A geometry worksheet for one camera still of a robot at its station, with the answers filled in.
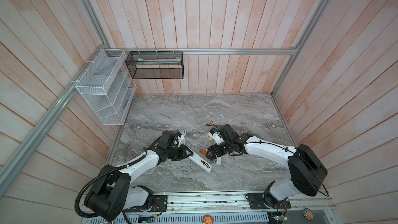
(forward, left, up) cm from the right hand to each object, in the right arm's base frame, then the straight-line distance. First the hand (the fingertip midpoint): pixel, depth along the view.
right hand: (212, 151), depth 86 cm
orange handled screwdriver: (+2, +6, -4) cm, 7 cm away
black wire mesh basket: (+52, +38, +21) cm, 68 cm away
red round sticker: (-31, +3, -3) cm, 31 cm away
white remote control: (+14, +18, -4) cm, 23 cm away
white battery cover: (-4, -4, -4) cm, 7 cm away
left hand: (-4, +12, +1) cm, 12 cm away
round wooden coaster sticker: (+4, +2, +9) cm, 10 cm away
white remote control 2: (-7, +6, 0) cm, 9 cm away
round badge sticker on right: (-28, -44, -4) cm, 52 cm away
